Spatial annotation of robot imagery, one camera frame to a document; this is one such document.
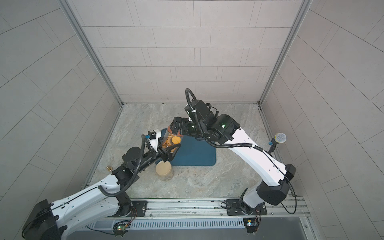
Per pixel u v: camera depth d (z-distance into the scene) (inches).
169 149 24.1
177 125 21.3
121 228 25.2
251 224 26.8
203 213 27.8
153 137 23.0
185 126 21.1
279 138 28.4
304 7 28.0
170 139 25.4
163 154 23.8
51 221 15.6
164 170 29.1
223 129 16.1
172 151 24.6
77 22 29.8
